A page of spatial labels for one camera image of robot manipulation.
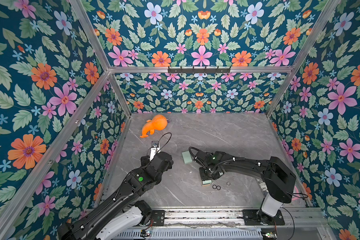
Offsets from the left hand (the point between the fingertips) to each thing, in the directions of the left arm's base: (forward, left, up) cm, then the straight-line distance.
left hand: (162, 156), depth 75 cm
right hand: (-5, -22, -15) cm, 28 cm away
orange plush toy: (+34, +6, -12) cm, 37 cm away
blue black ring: (-12, -29, -19) cm, 37 cm away
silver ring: (-10, -35, -19) cm, 41 cm away
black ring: (-11, -26, -19) cm, 34 cm away
